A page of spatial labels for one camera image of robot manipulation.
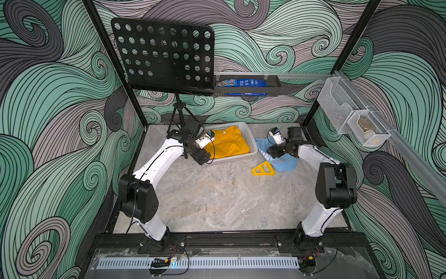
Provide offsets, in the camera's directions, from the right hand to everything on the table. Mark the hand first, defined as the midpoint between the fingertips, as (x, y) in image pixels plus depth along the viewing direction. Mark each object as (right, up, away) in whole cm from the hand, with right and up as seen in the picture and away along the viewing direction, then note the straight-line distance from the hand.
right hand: (278, 147), depth 97 cm
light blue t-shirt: (+3, -9, +1) cm, 10 cm away
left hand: (-43, -1, -13) cm, 45 cm away
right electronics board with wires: (+2, -47, -27) cm, 54 cm away
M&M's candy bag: (-30, +35, -6) cm, 46 cm away
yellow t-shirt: (-28, +3, +8) cm, 29 cm away
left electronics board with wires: (-59, -48, -27) cm, 81 cm away
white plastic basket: (-17, +8, +8) cm, 20 cm away
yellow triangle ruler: (-8, -12, +1) cm, 15 cm away
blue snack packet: (-17, +35, -6) cm, 39 cm away
